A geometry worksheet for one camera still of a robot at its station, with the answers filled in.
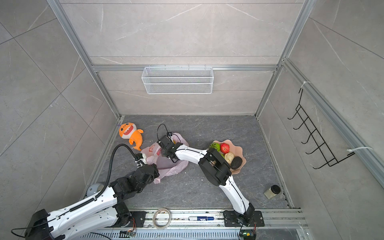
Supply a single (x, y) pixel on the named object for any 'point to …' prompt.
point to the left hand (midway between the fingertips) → (158, 162)
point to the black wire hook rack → (330, 160)
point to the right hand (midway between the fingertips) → (166, 149)
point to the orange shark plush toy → (129, 130)
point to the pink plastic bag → (153, 155)
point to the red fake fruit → (225, 148)
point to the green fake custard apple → (215, 145)
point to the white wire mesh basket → (177, 80)
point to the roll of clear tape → (157, 226)
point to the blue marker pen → (200, 218)
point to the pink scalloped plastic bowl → (237, 151)
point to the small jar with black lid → (272, 192)
